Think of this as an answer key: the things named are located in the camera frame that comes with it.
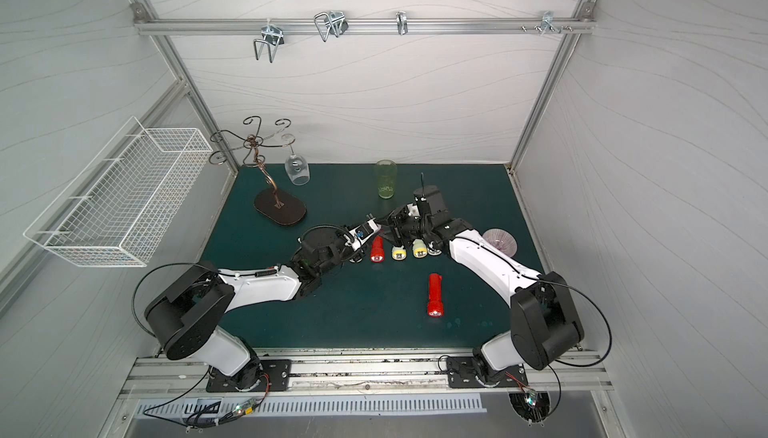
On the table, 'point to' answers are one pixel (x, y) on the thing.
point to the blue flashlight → (434, 252)
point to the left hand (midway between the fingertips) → (375, 225)
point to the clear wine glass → (297, 168)
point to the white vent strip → (327, 405)
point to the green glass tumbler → (386, 178)
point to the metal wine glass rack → (275, 204)
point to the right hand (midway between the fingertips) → (372, 223)
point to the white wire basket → (125, 202)
